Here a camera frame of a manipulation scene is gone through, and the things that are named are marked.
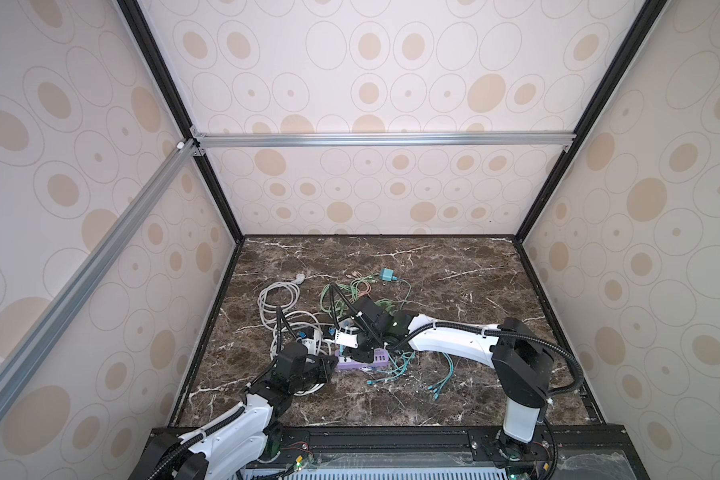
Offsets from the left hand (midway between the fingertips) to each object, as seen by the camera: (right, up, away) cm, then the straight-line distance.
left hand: (345, 358), depth 84 cm
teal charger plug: (+13, +23, +22) cm, 34 cm away
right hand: (0, +4, 0) cm, 4 cm away
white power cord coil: (-25, +13, +16) cm, 32 cm away
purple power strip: (+10, 0, +1) cm, 10 cm away
